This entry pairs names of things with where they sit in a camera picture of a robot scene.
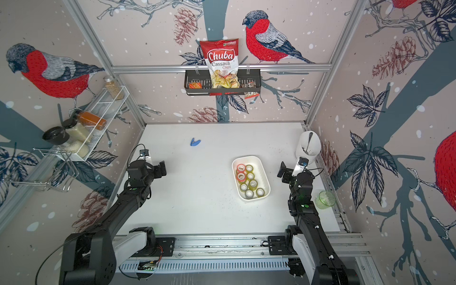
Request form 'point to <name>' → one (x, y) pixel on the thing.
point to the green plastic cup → (325, 199)
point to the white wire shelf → (86, 140)
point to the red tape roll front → (241, 177)
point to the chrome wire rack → (56, 169)
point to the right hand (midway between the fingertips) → (291, 162)
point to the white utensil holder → (309, 145)
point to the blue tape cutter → (195, 143)
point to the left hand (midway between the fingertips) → (156, 158)
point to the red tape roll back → (241, 167)
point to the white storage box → (260, 176)
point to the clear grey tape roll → (249, 194)
